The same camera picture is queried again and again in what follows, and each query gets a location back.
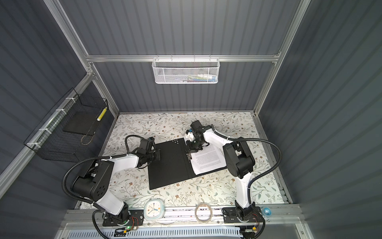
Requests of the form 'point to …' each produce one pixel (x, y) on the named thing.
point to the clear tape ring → (206, 221)
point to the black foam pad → (82, 119)
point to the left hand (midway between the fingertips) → (160, 154)
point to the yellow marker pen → (102, 114)
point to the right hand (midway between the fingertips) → (188, 152)
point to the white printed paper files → (210, 158)
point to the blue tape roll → (267, 211)
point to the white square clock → (154, 209)
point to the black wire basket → (63, 133)
